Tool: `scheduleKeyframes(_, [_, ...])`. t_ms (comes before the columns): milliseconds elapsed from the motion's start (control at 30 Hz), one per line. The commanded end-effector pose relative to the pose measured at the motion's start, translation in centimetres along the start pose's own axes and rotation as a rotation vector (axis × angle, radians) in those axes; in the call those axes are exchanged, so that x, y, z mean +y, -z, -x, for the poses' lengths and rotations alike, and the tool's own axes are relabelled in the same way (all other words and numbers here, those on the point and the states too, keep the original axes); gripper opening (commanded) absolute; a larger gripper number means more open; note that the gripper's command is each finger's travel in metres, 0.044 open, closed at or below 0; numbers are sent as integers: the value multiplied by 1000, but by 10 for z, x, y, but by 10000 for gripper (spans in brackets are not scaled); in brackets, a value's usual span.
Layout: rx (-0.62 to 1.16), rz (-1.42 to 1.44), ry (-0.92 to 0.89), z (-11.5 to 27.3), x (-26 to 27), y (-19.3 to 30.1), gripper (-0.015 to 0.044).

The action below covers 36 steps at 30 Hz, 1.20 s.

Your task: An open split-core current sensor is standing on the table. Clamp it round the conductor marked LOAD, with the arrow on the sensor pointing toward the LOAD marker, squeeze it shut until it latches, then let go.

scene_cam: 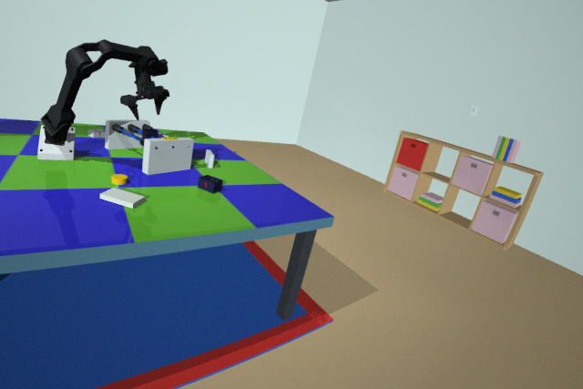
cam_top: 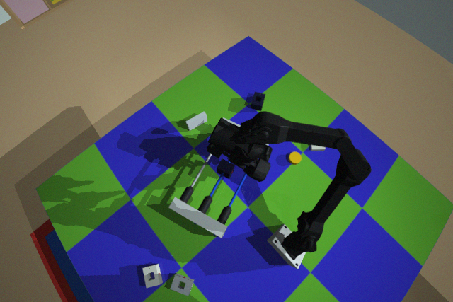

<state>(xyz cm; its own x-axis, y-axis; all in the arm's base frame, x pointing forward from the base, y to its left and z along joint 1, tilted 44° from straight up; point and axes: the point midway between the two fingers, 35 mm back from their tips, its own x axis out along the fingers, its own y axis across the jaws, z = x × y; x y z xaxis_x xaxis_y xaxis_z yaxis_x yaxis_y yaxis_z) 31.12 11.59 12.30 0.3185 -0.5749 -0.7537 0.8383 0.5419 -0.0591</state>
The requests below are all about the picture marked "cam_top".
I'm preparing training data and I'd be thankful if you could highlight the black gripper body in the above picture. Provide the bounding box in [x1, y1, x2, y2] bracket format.
[207, 143, 270, 182]

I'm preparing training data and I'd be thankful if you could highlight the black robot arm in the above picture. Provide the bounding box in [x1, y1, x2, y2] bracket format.
[208, 111, 372, 260]

